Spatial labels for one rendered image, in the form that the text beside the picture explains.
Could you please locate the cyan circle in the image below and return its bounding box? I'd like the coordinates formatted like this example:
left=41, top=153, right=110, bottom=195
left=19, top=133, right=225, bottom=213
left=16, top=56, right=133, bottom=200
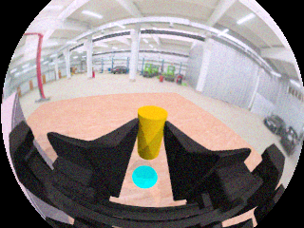
left=132, top=164, right=159, bottom=189

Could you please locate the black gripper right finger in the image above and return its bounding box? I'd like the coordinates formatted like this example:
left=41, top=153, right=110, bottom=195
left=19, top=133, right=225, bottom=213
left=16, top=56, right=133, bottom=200
left=163, top=121, right=251, bottom=201

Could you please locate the yellow cylinder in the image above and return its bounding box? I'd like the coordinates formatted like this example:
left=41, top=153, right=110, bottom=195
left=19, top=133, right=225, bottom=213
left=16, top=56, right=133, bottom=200
left=137, top=106, right=167, bottom=160

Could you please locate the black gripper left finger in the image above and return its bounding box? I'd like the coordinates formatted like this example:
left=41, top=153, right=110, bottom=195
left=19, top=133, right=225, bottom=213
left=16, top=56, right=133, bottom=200
left=47, top=118, right=138, bottom=198

